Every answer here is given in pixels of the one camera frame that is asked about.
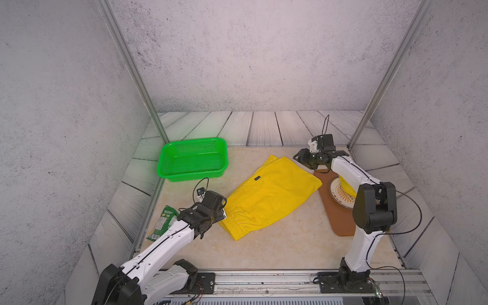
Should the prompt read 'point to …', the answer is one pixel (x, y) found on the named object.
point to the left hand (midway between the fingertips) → (220, 212)
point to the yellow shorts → (276, 183)
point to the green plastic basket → (193, 159)
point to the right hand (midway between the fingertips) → (296, 157)
